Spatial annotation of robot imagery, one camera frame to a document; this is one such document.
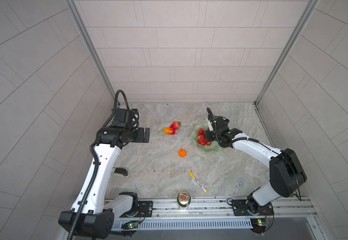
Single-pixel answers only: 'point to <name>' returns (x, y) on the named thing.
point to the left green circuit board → (130, 225)
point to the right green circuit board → (259, 225)
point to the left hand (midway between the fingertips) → (144, 131)
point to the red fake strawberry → (175, 125)
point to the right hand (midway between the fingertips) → (205, 133)
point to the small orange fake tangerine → (182, 153)
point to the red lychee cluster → (201, 138)
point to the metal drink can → (183, 199)
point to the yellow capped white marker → (191, 175)
